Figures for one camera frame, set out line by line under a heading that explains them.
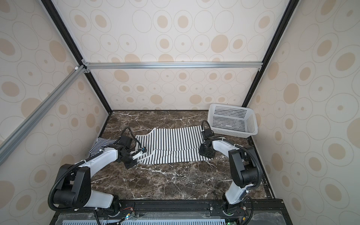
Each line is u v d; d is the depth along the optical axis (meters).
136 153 0.78
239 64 0.89
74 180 0.47
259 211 0.74
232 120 1.13
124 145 0.71
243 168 0.47
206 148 0.80
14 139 0.53
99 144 0.97
